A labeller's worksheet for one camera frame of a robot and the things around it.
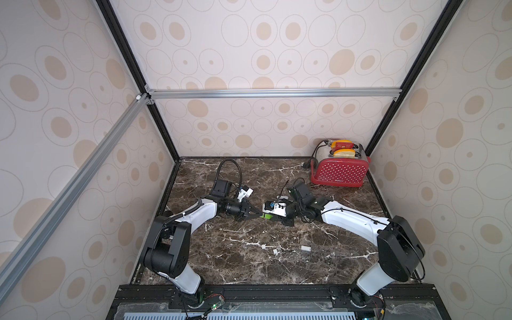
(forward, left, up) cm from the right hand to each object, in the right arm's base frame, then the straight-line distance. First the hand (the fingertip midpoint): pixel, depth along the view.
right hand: (271, 217), depth 84 cm
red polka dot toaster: (+27, -26, +2) cm, 38 cm away
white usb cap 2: (-10, -2, -11) cm, 15 cm away
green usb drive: (-1, +1, +2) cm, 3 cm away
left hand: (-2, +3, +5) cm, 6 cm away
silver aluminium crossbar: (+132, -55, -11) cm, 144 cm away
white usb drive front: (-8, -15, -11) cm, 20 cm away
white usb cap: (-9, +3, -10) cm, 14 cm away
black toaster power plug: (+38, -20, -7) cm, 44 cm away
